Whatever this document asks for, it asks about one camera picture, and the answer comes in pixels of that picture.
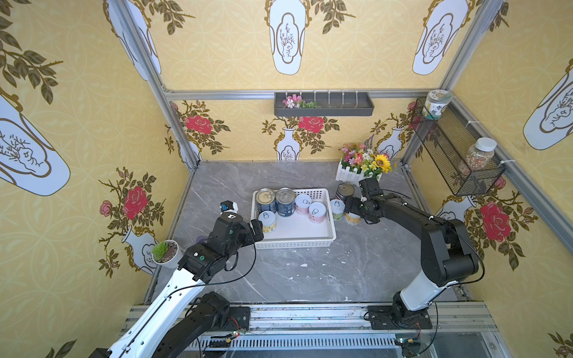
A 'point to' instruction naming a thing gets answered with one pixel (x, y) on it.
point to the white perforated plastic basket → (297, 231)
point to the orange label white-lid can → (352, 218)
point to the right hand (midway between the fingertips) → (359, 207)
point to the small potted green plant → (166, 253)
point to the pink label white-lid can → (317, 212)
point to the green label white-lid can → (338, 207)
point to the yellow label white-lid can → (268, 221)
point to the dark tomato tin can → (344, 191)
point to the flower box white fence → (360, 162)
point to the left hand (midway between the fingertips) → (242, 225)
